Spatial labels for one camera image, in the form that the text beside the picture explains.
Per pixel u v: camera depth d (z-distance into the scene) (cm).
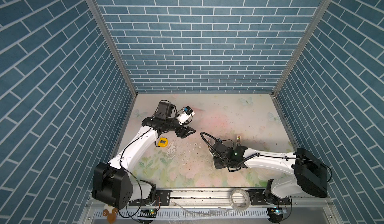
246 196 72
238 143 91
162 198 74
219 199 75
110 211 68
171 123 67
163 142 92
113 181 41
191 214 70
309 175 43
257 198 74
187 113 68
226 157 63
